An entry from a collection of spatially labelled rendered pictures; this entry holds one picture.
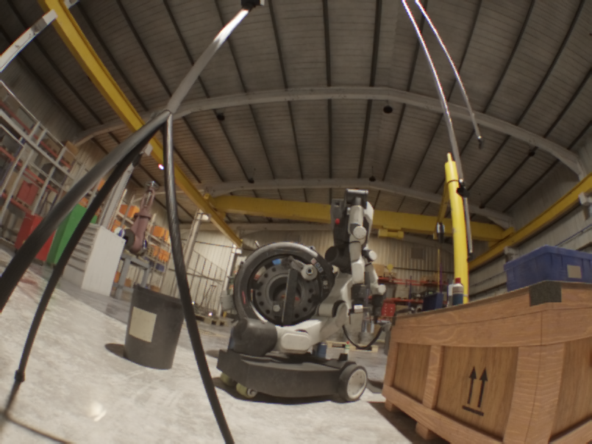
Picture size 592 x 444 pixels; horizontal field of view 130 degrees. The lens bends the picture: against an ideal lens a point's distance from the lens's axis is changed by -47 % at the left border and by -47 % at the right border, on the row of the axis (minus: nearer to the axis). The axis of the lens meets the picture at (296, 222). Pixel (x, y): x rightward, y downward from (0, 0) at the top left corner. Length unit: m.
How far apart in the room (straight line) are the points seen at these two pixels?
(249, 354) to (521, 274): 1.07
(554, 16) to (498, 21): 2.03
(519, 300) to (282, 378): 0.91
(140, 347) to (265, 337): 0.59
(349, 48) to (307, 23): 1.65
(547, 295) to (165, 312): 1.33
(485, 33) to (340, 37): 4.64
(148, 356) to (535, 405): 1.35
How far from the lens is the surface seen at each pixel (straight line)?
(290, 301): 1.83
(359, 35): 9.00
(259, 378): 1.13
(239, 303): 1.89
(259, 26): 8.90
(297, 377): 1.18
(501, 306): 0.71
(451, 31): 9.18
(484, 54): 9.65
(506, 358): 0.72
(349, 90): 9.62
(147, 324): 1.28
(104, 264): 5.19
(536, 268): 0.81
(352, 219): 1.59
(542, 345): 0.62
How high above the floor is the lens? 0.36
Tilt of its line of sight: 23 degrees up
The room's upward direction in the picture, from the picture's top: 10 degrees clockwise
